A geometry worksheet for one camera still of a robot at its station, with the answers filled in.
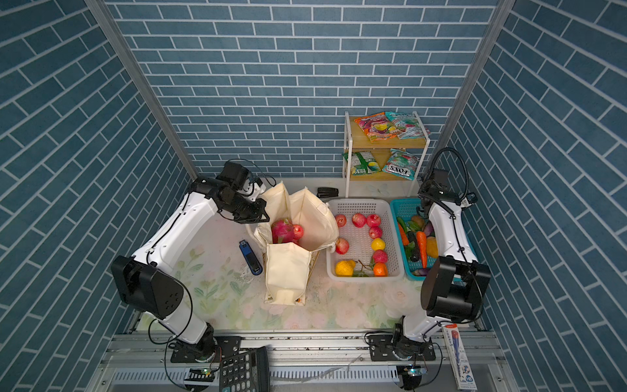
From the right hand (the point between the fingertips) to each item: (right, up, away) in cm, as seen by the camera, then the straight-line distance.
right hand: (437, 204), depth 85 cm
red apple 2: (-33, -16, +7) cm, 37 cm away
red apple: (-50, -11, +10) cm, 52 cm away
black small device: (-38, +5, +34) cm, 52 cm away
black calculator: (-62, -47, -17) cm, 80 cm away
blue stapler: (-65, -23, +4) cm, 69 cm away
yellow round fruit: (-19, -16, +8) cm, 26 cm away
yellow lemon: (-32, -22, 0) cm, 39 cm away
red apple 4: (-20, -7, +15) cm, 25 cm away
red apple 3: (-26, -7, +14) cm, 30 cm away
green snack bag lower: (-24, +17, +17) cm, 34 cm away
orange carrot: (-2, -15, +9) cm, 17 cm away
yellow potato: (+2, -17, +8) cm, 18 cm away
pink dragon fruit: (-55, -10, +1) cm, 56 cm away
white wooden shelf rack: (-28, +24, +4) cm, 37 cm away
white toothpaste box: (0, -46, -14) cm, 48 cm away
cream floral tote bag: (-50, -18, -14) cm, 55 cm away
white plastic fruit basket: (-22, -18, +13) cm, 31 cm away
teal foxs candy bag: (-7, +17, +17) cm, 26 cm away
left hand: (-58, -4, -5) cm, 58 cm away
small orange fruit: (-20, -23, 0) cm, 30 cm away
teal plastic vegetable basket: (-6, -2, +17) cm, 18 cm away
